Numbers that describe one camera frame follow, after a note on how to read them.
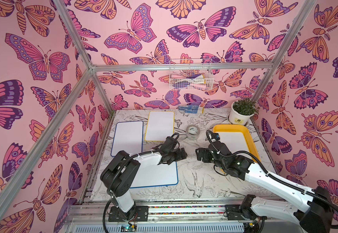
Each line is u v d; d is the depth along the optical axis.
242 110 0.98
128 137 1.04
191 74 0.96
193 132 1.05
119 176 0.47
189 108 1.21
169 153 0.72
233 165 0.55
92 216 0.74
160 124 1.13
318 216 0.37
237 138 1.01
